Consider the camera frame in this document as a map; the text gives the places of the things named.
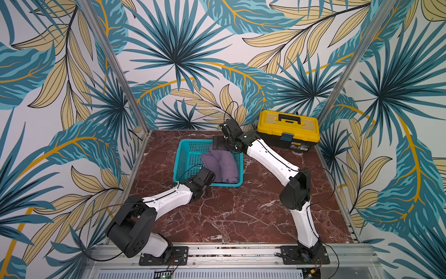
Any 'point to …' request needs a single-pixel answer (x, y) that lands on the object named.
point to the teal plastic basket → (188, 160)
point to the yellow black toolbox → (287, 130)
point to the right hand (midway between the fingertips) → (220, 143)
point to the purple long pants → (223, 164)
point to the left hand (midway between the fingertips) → (200, 179)
